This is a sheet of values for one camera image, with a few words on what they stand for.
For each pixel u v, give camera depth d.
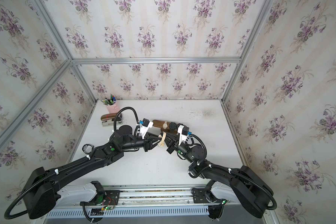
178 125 0.92
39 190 0.39
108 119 1.03
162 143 0.66
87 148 0.91
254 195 0.41
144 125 0.63
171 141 0.65
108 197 0.72
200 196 0.73
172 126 0.93
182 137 0.62
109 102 1.03
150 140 0.63
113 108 1.04
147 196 0.75
